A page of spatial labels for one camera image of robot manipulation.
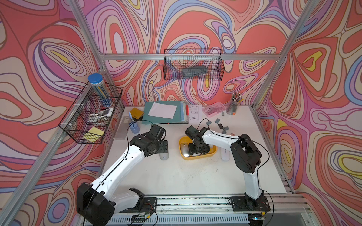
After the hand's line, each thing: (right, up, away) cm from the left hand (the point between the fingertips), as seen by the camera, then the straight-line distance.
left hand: (160, 147), depth 79 cm
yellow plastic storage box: (+15, +3, +15) cm, 21 cm away
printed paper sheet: (+24, +21, +36) cm, 48 cm away
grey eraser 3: (+46, +9, +26) cm, 53 cm away
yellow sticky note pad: (-28, +9, -16) cm, 33 cm away
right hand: (+22, -8, +13) cm, 27 cm away
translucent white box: (-33, +5, +25) cm, 42 cm away
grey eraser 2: (+41, +15, +32) cm, 54 cm away
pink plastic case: (+38, +25, +39) cm, 60 cm away
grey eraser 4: (+44, +6, +25) cm, 51 cm away
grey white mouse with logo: (+1, -8, +9) cm, 12 cm away
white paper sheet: (-4, +24, +38) cm, 45 cm away
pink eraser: (+50, +5, +24) cm, 56 cm away
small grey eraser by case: (+47, +21, +36) cm, 62 cm away
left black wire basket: (-38, +16, -5) cm, 42 cm away
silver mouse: (+14, -4, +13) cm, 20 cm away
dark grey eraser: (+43, +11, +28) cm, 52 cm away
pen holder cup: (+52, +31, +23) cm, 65 cm away
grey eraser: (+34, +13, +32) cm, 48 cm away
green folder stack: (+12, +18, +32) cm, 39 cm away
